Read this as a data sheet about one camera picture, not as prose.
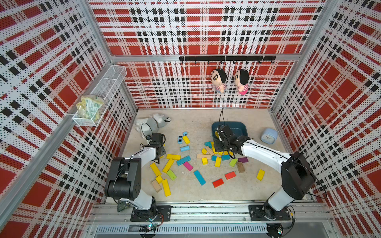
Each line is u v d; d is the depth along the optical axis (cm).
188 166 91
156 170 88
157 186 80
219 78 91
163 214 73
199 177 88
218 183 84
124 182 45
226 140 68
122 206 75
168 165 91
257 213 73
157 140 76
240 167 88
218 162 91
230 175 86
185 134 104
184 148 96
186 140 101
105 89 80
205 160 91
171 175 86
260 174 86
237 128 107
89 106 63
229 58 89
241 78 93
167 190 80
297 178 45
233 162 91
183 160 92
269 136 96
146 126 98
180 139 101
